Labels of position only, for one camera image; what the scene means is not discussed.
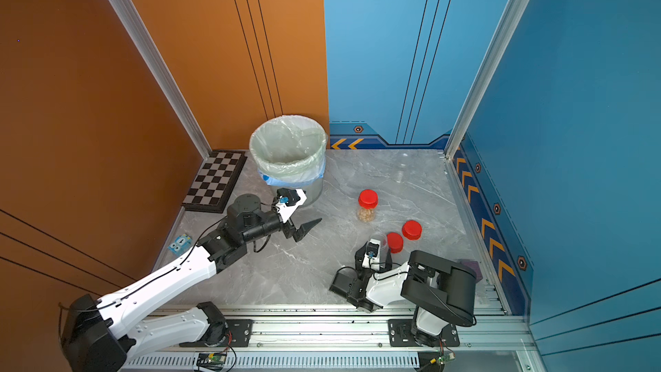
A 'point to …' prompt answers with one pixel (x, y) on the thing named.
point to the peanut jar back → (366, 215)
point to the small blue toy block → (182, 244)
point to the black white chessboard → (212, 188)
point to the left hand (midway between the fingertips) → (311, 201)
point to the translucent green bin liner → (289, 150)
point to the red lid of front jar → (411, 229)
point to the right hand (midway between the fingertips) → (376, 251)
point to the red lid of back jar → (368, 199)
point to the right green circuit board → (449, 356)
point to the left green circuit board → (216, 357)
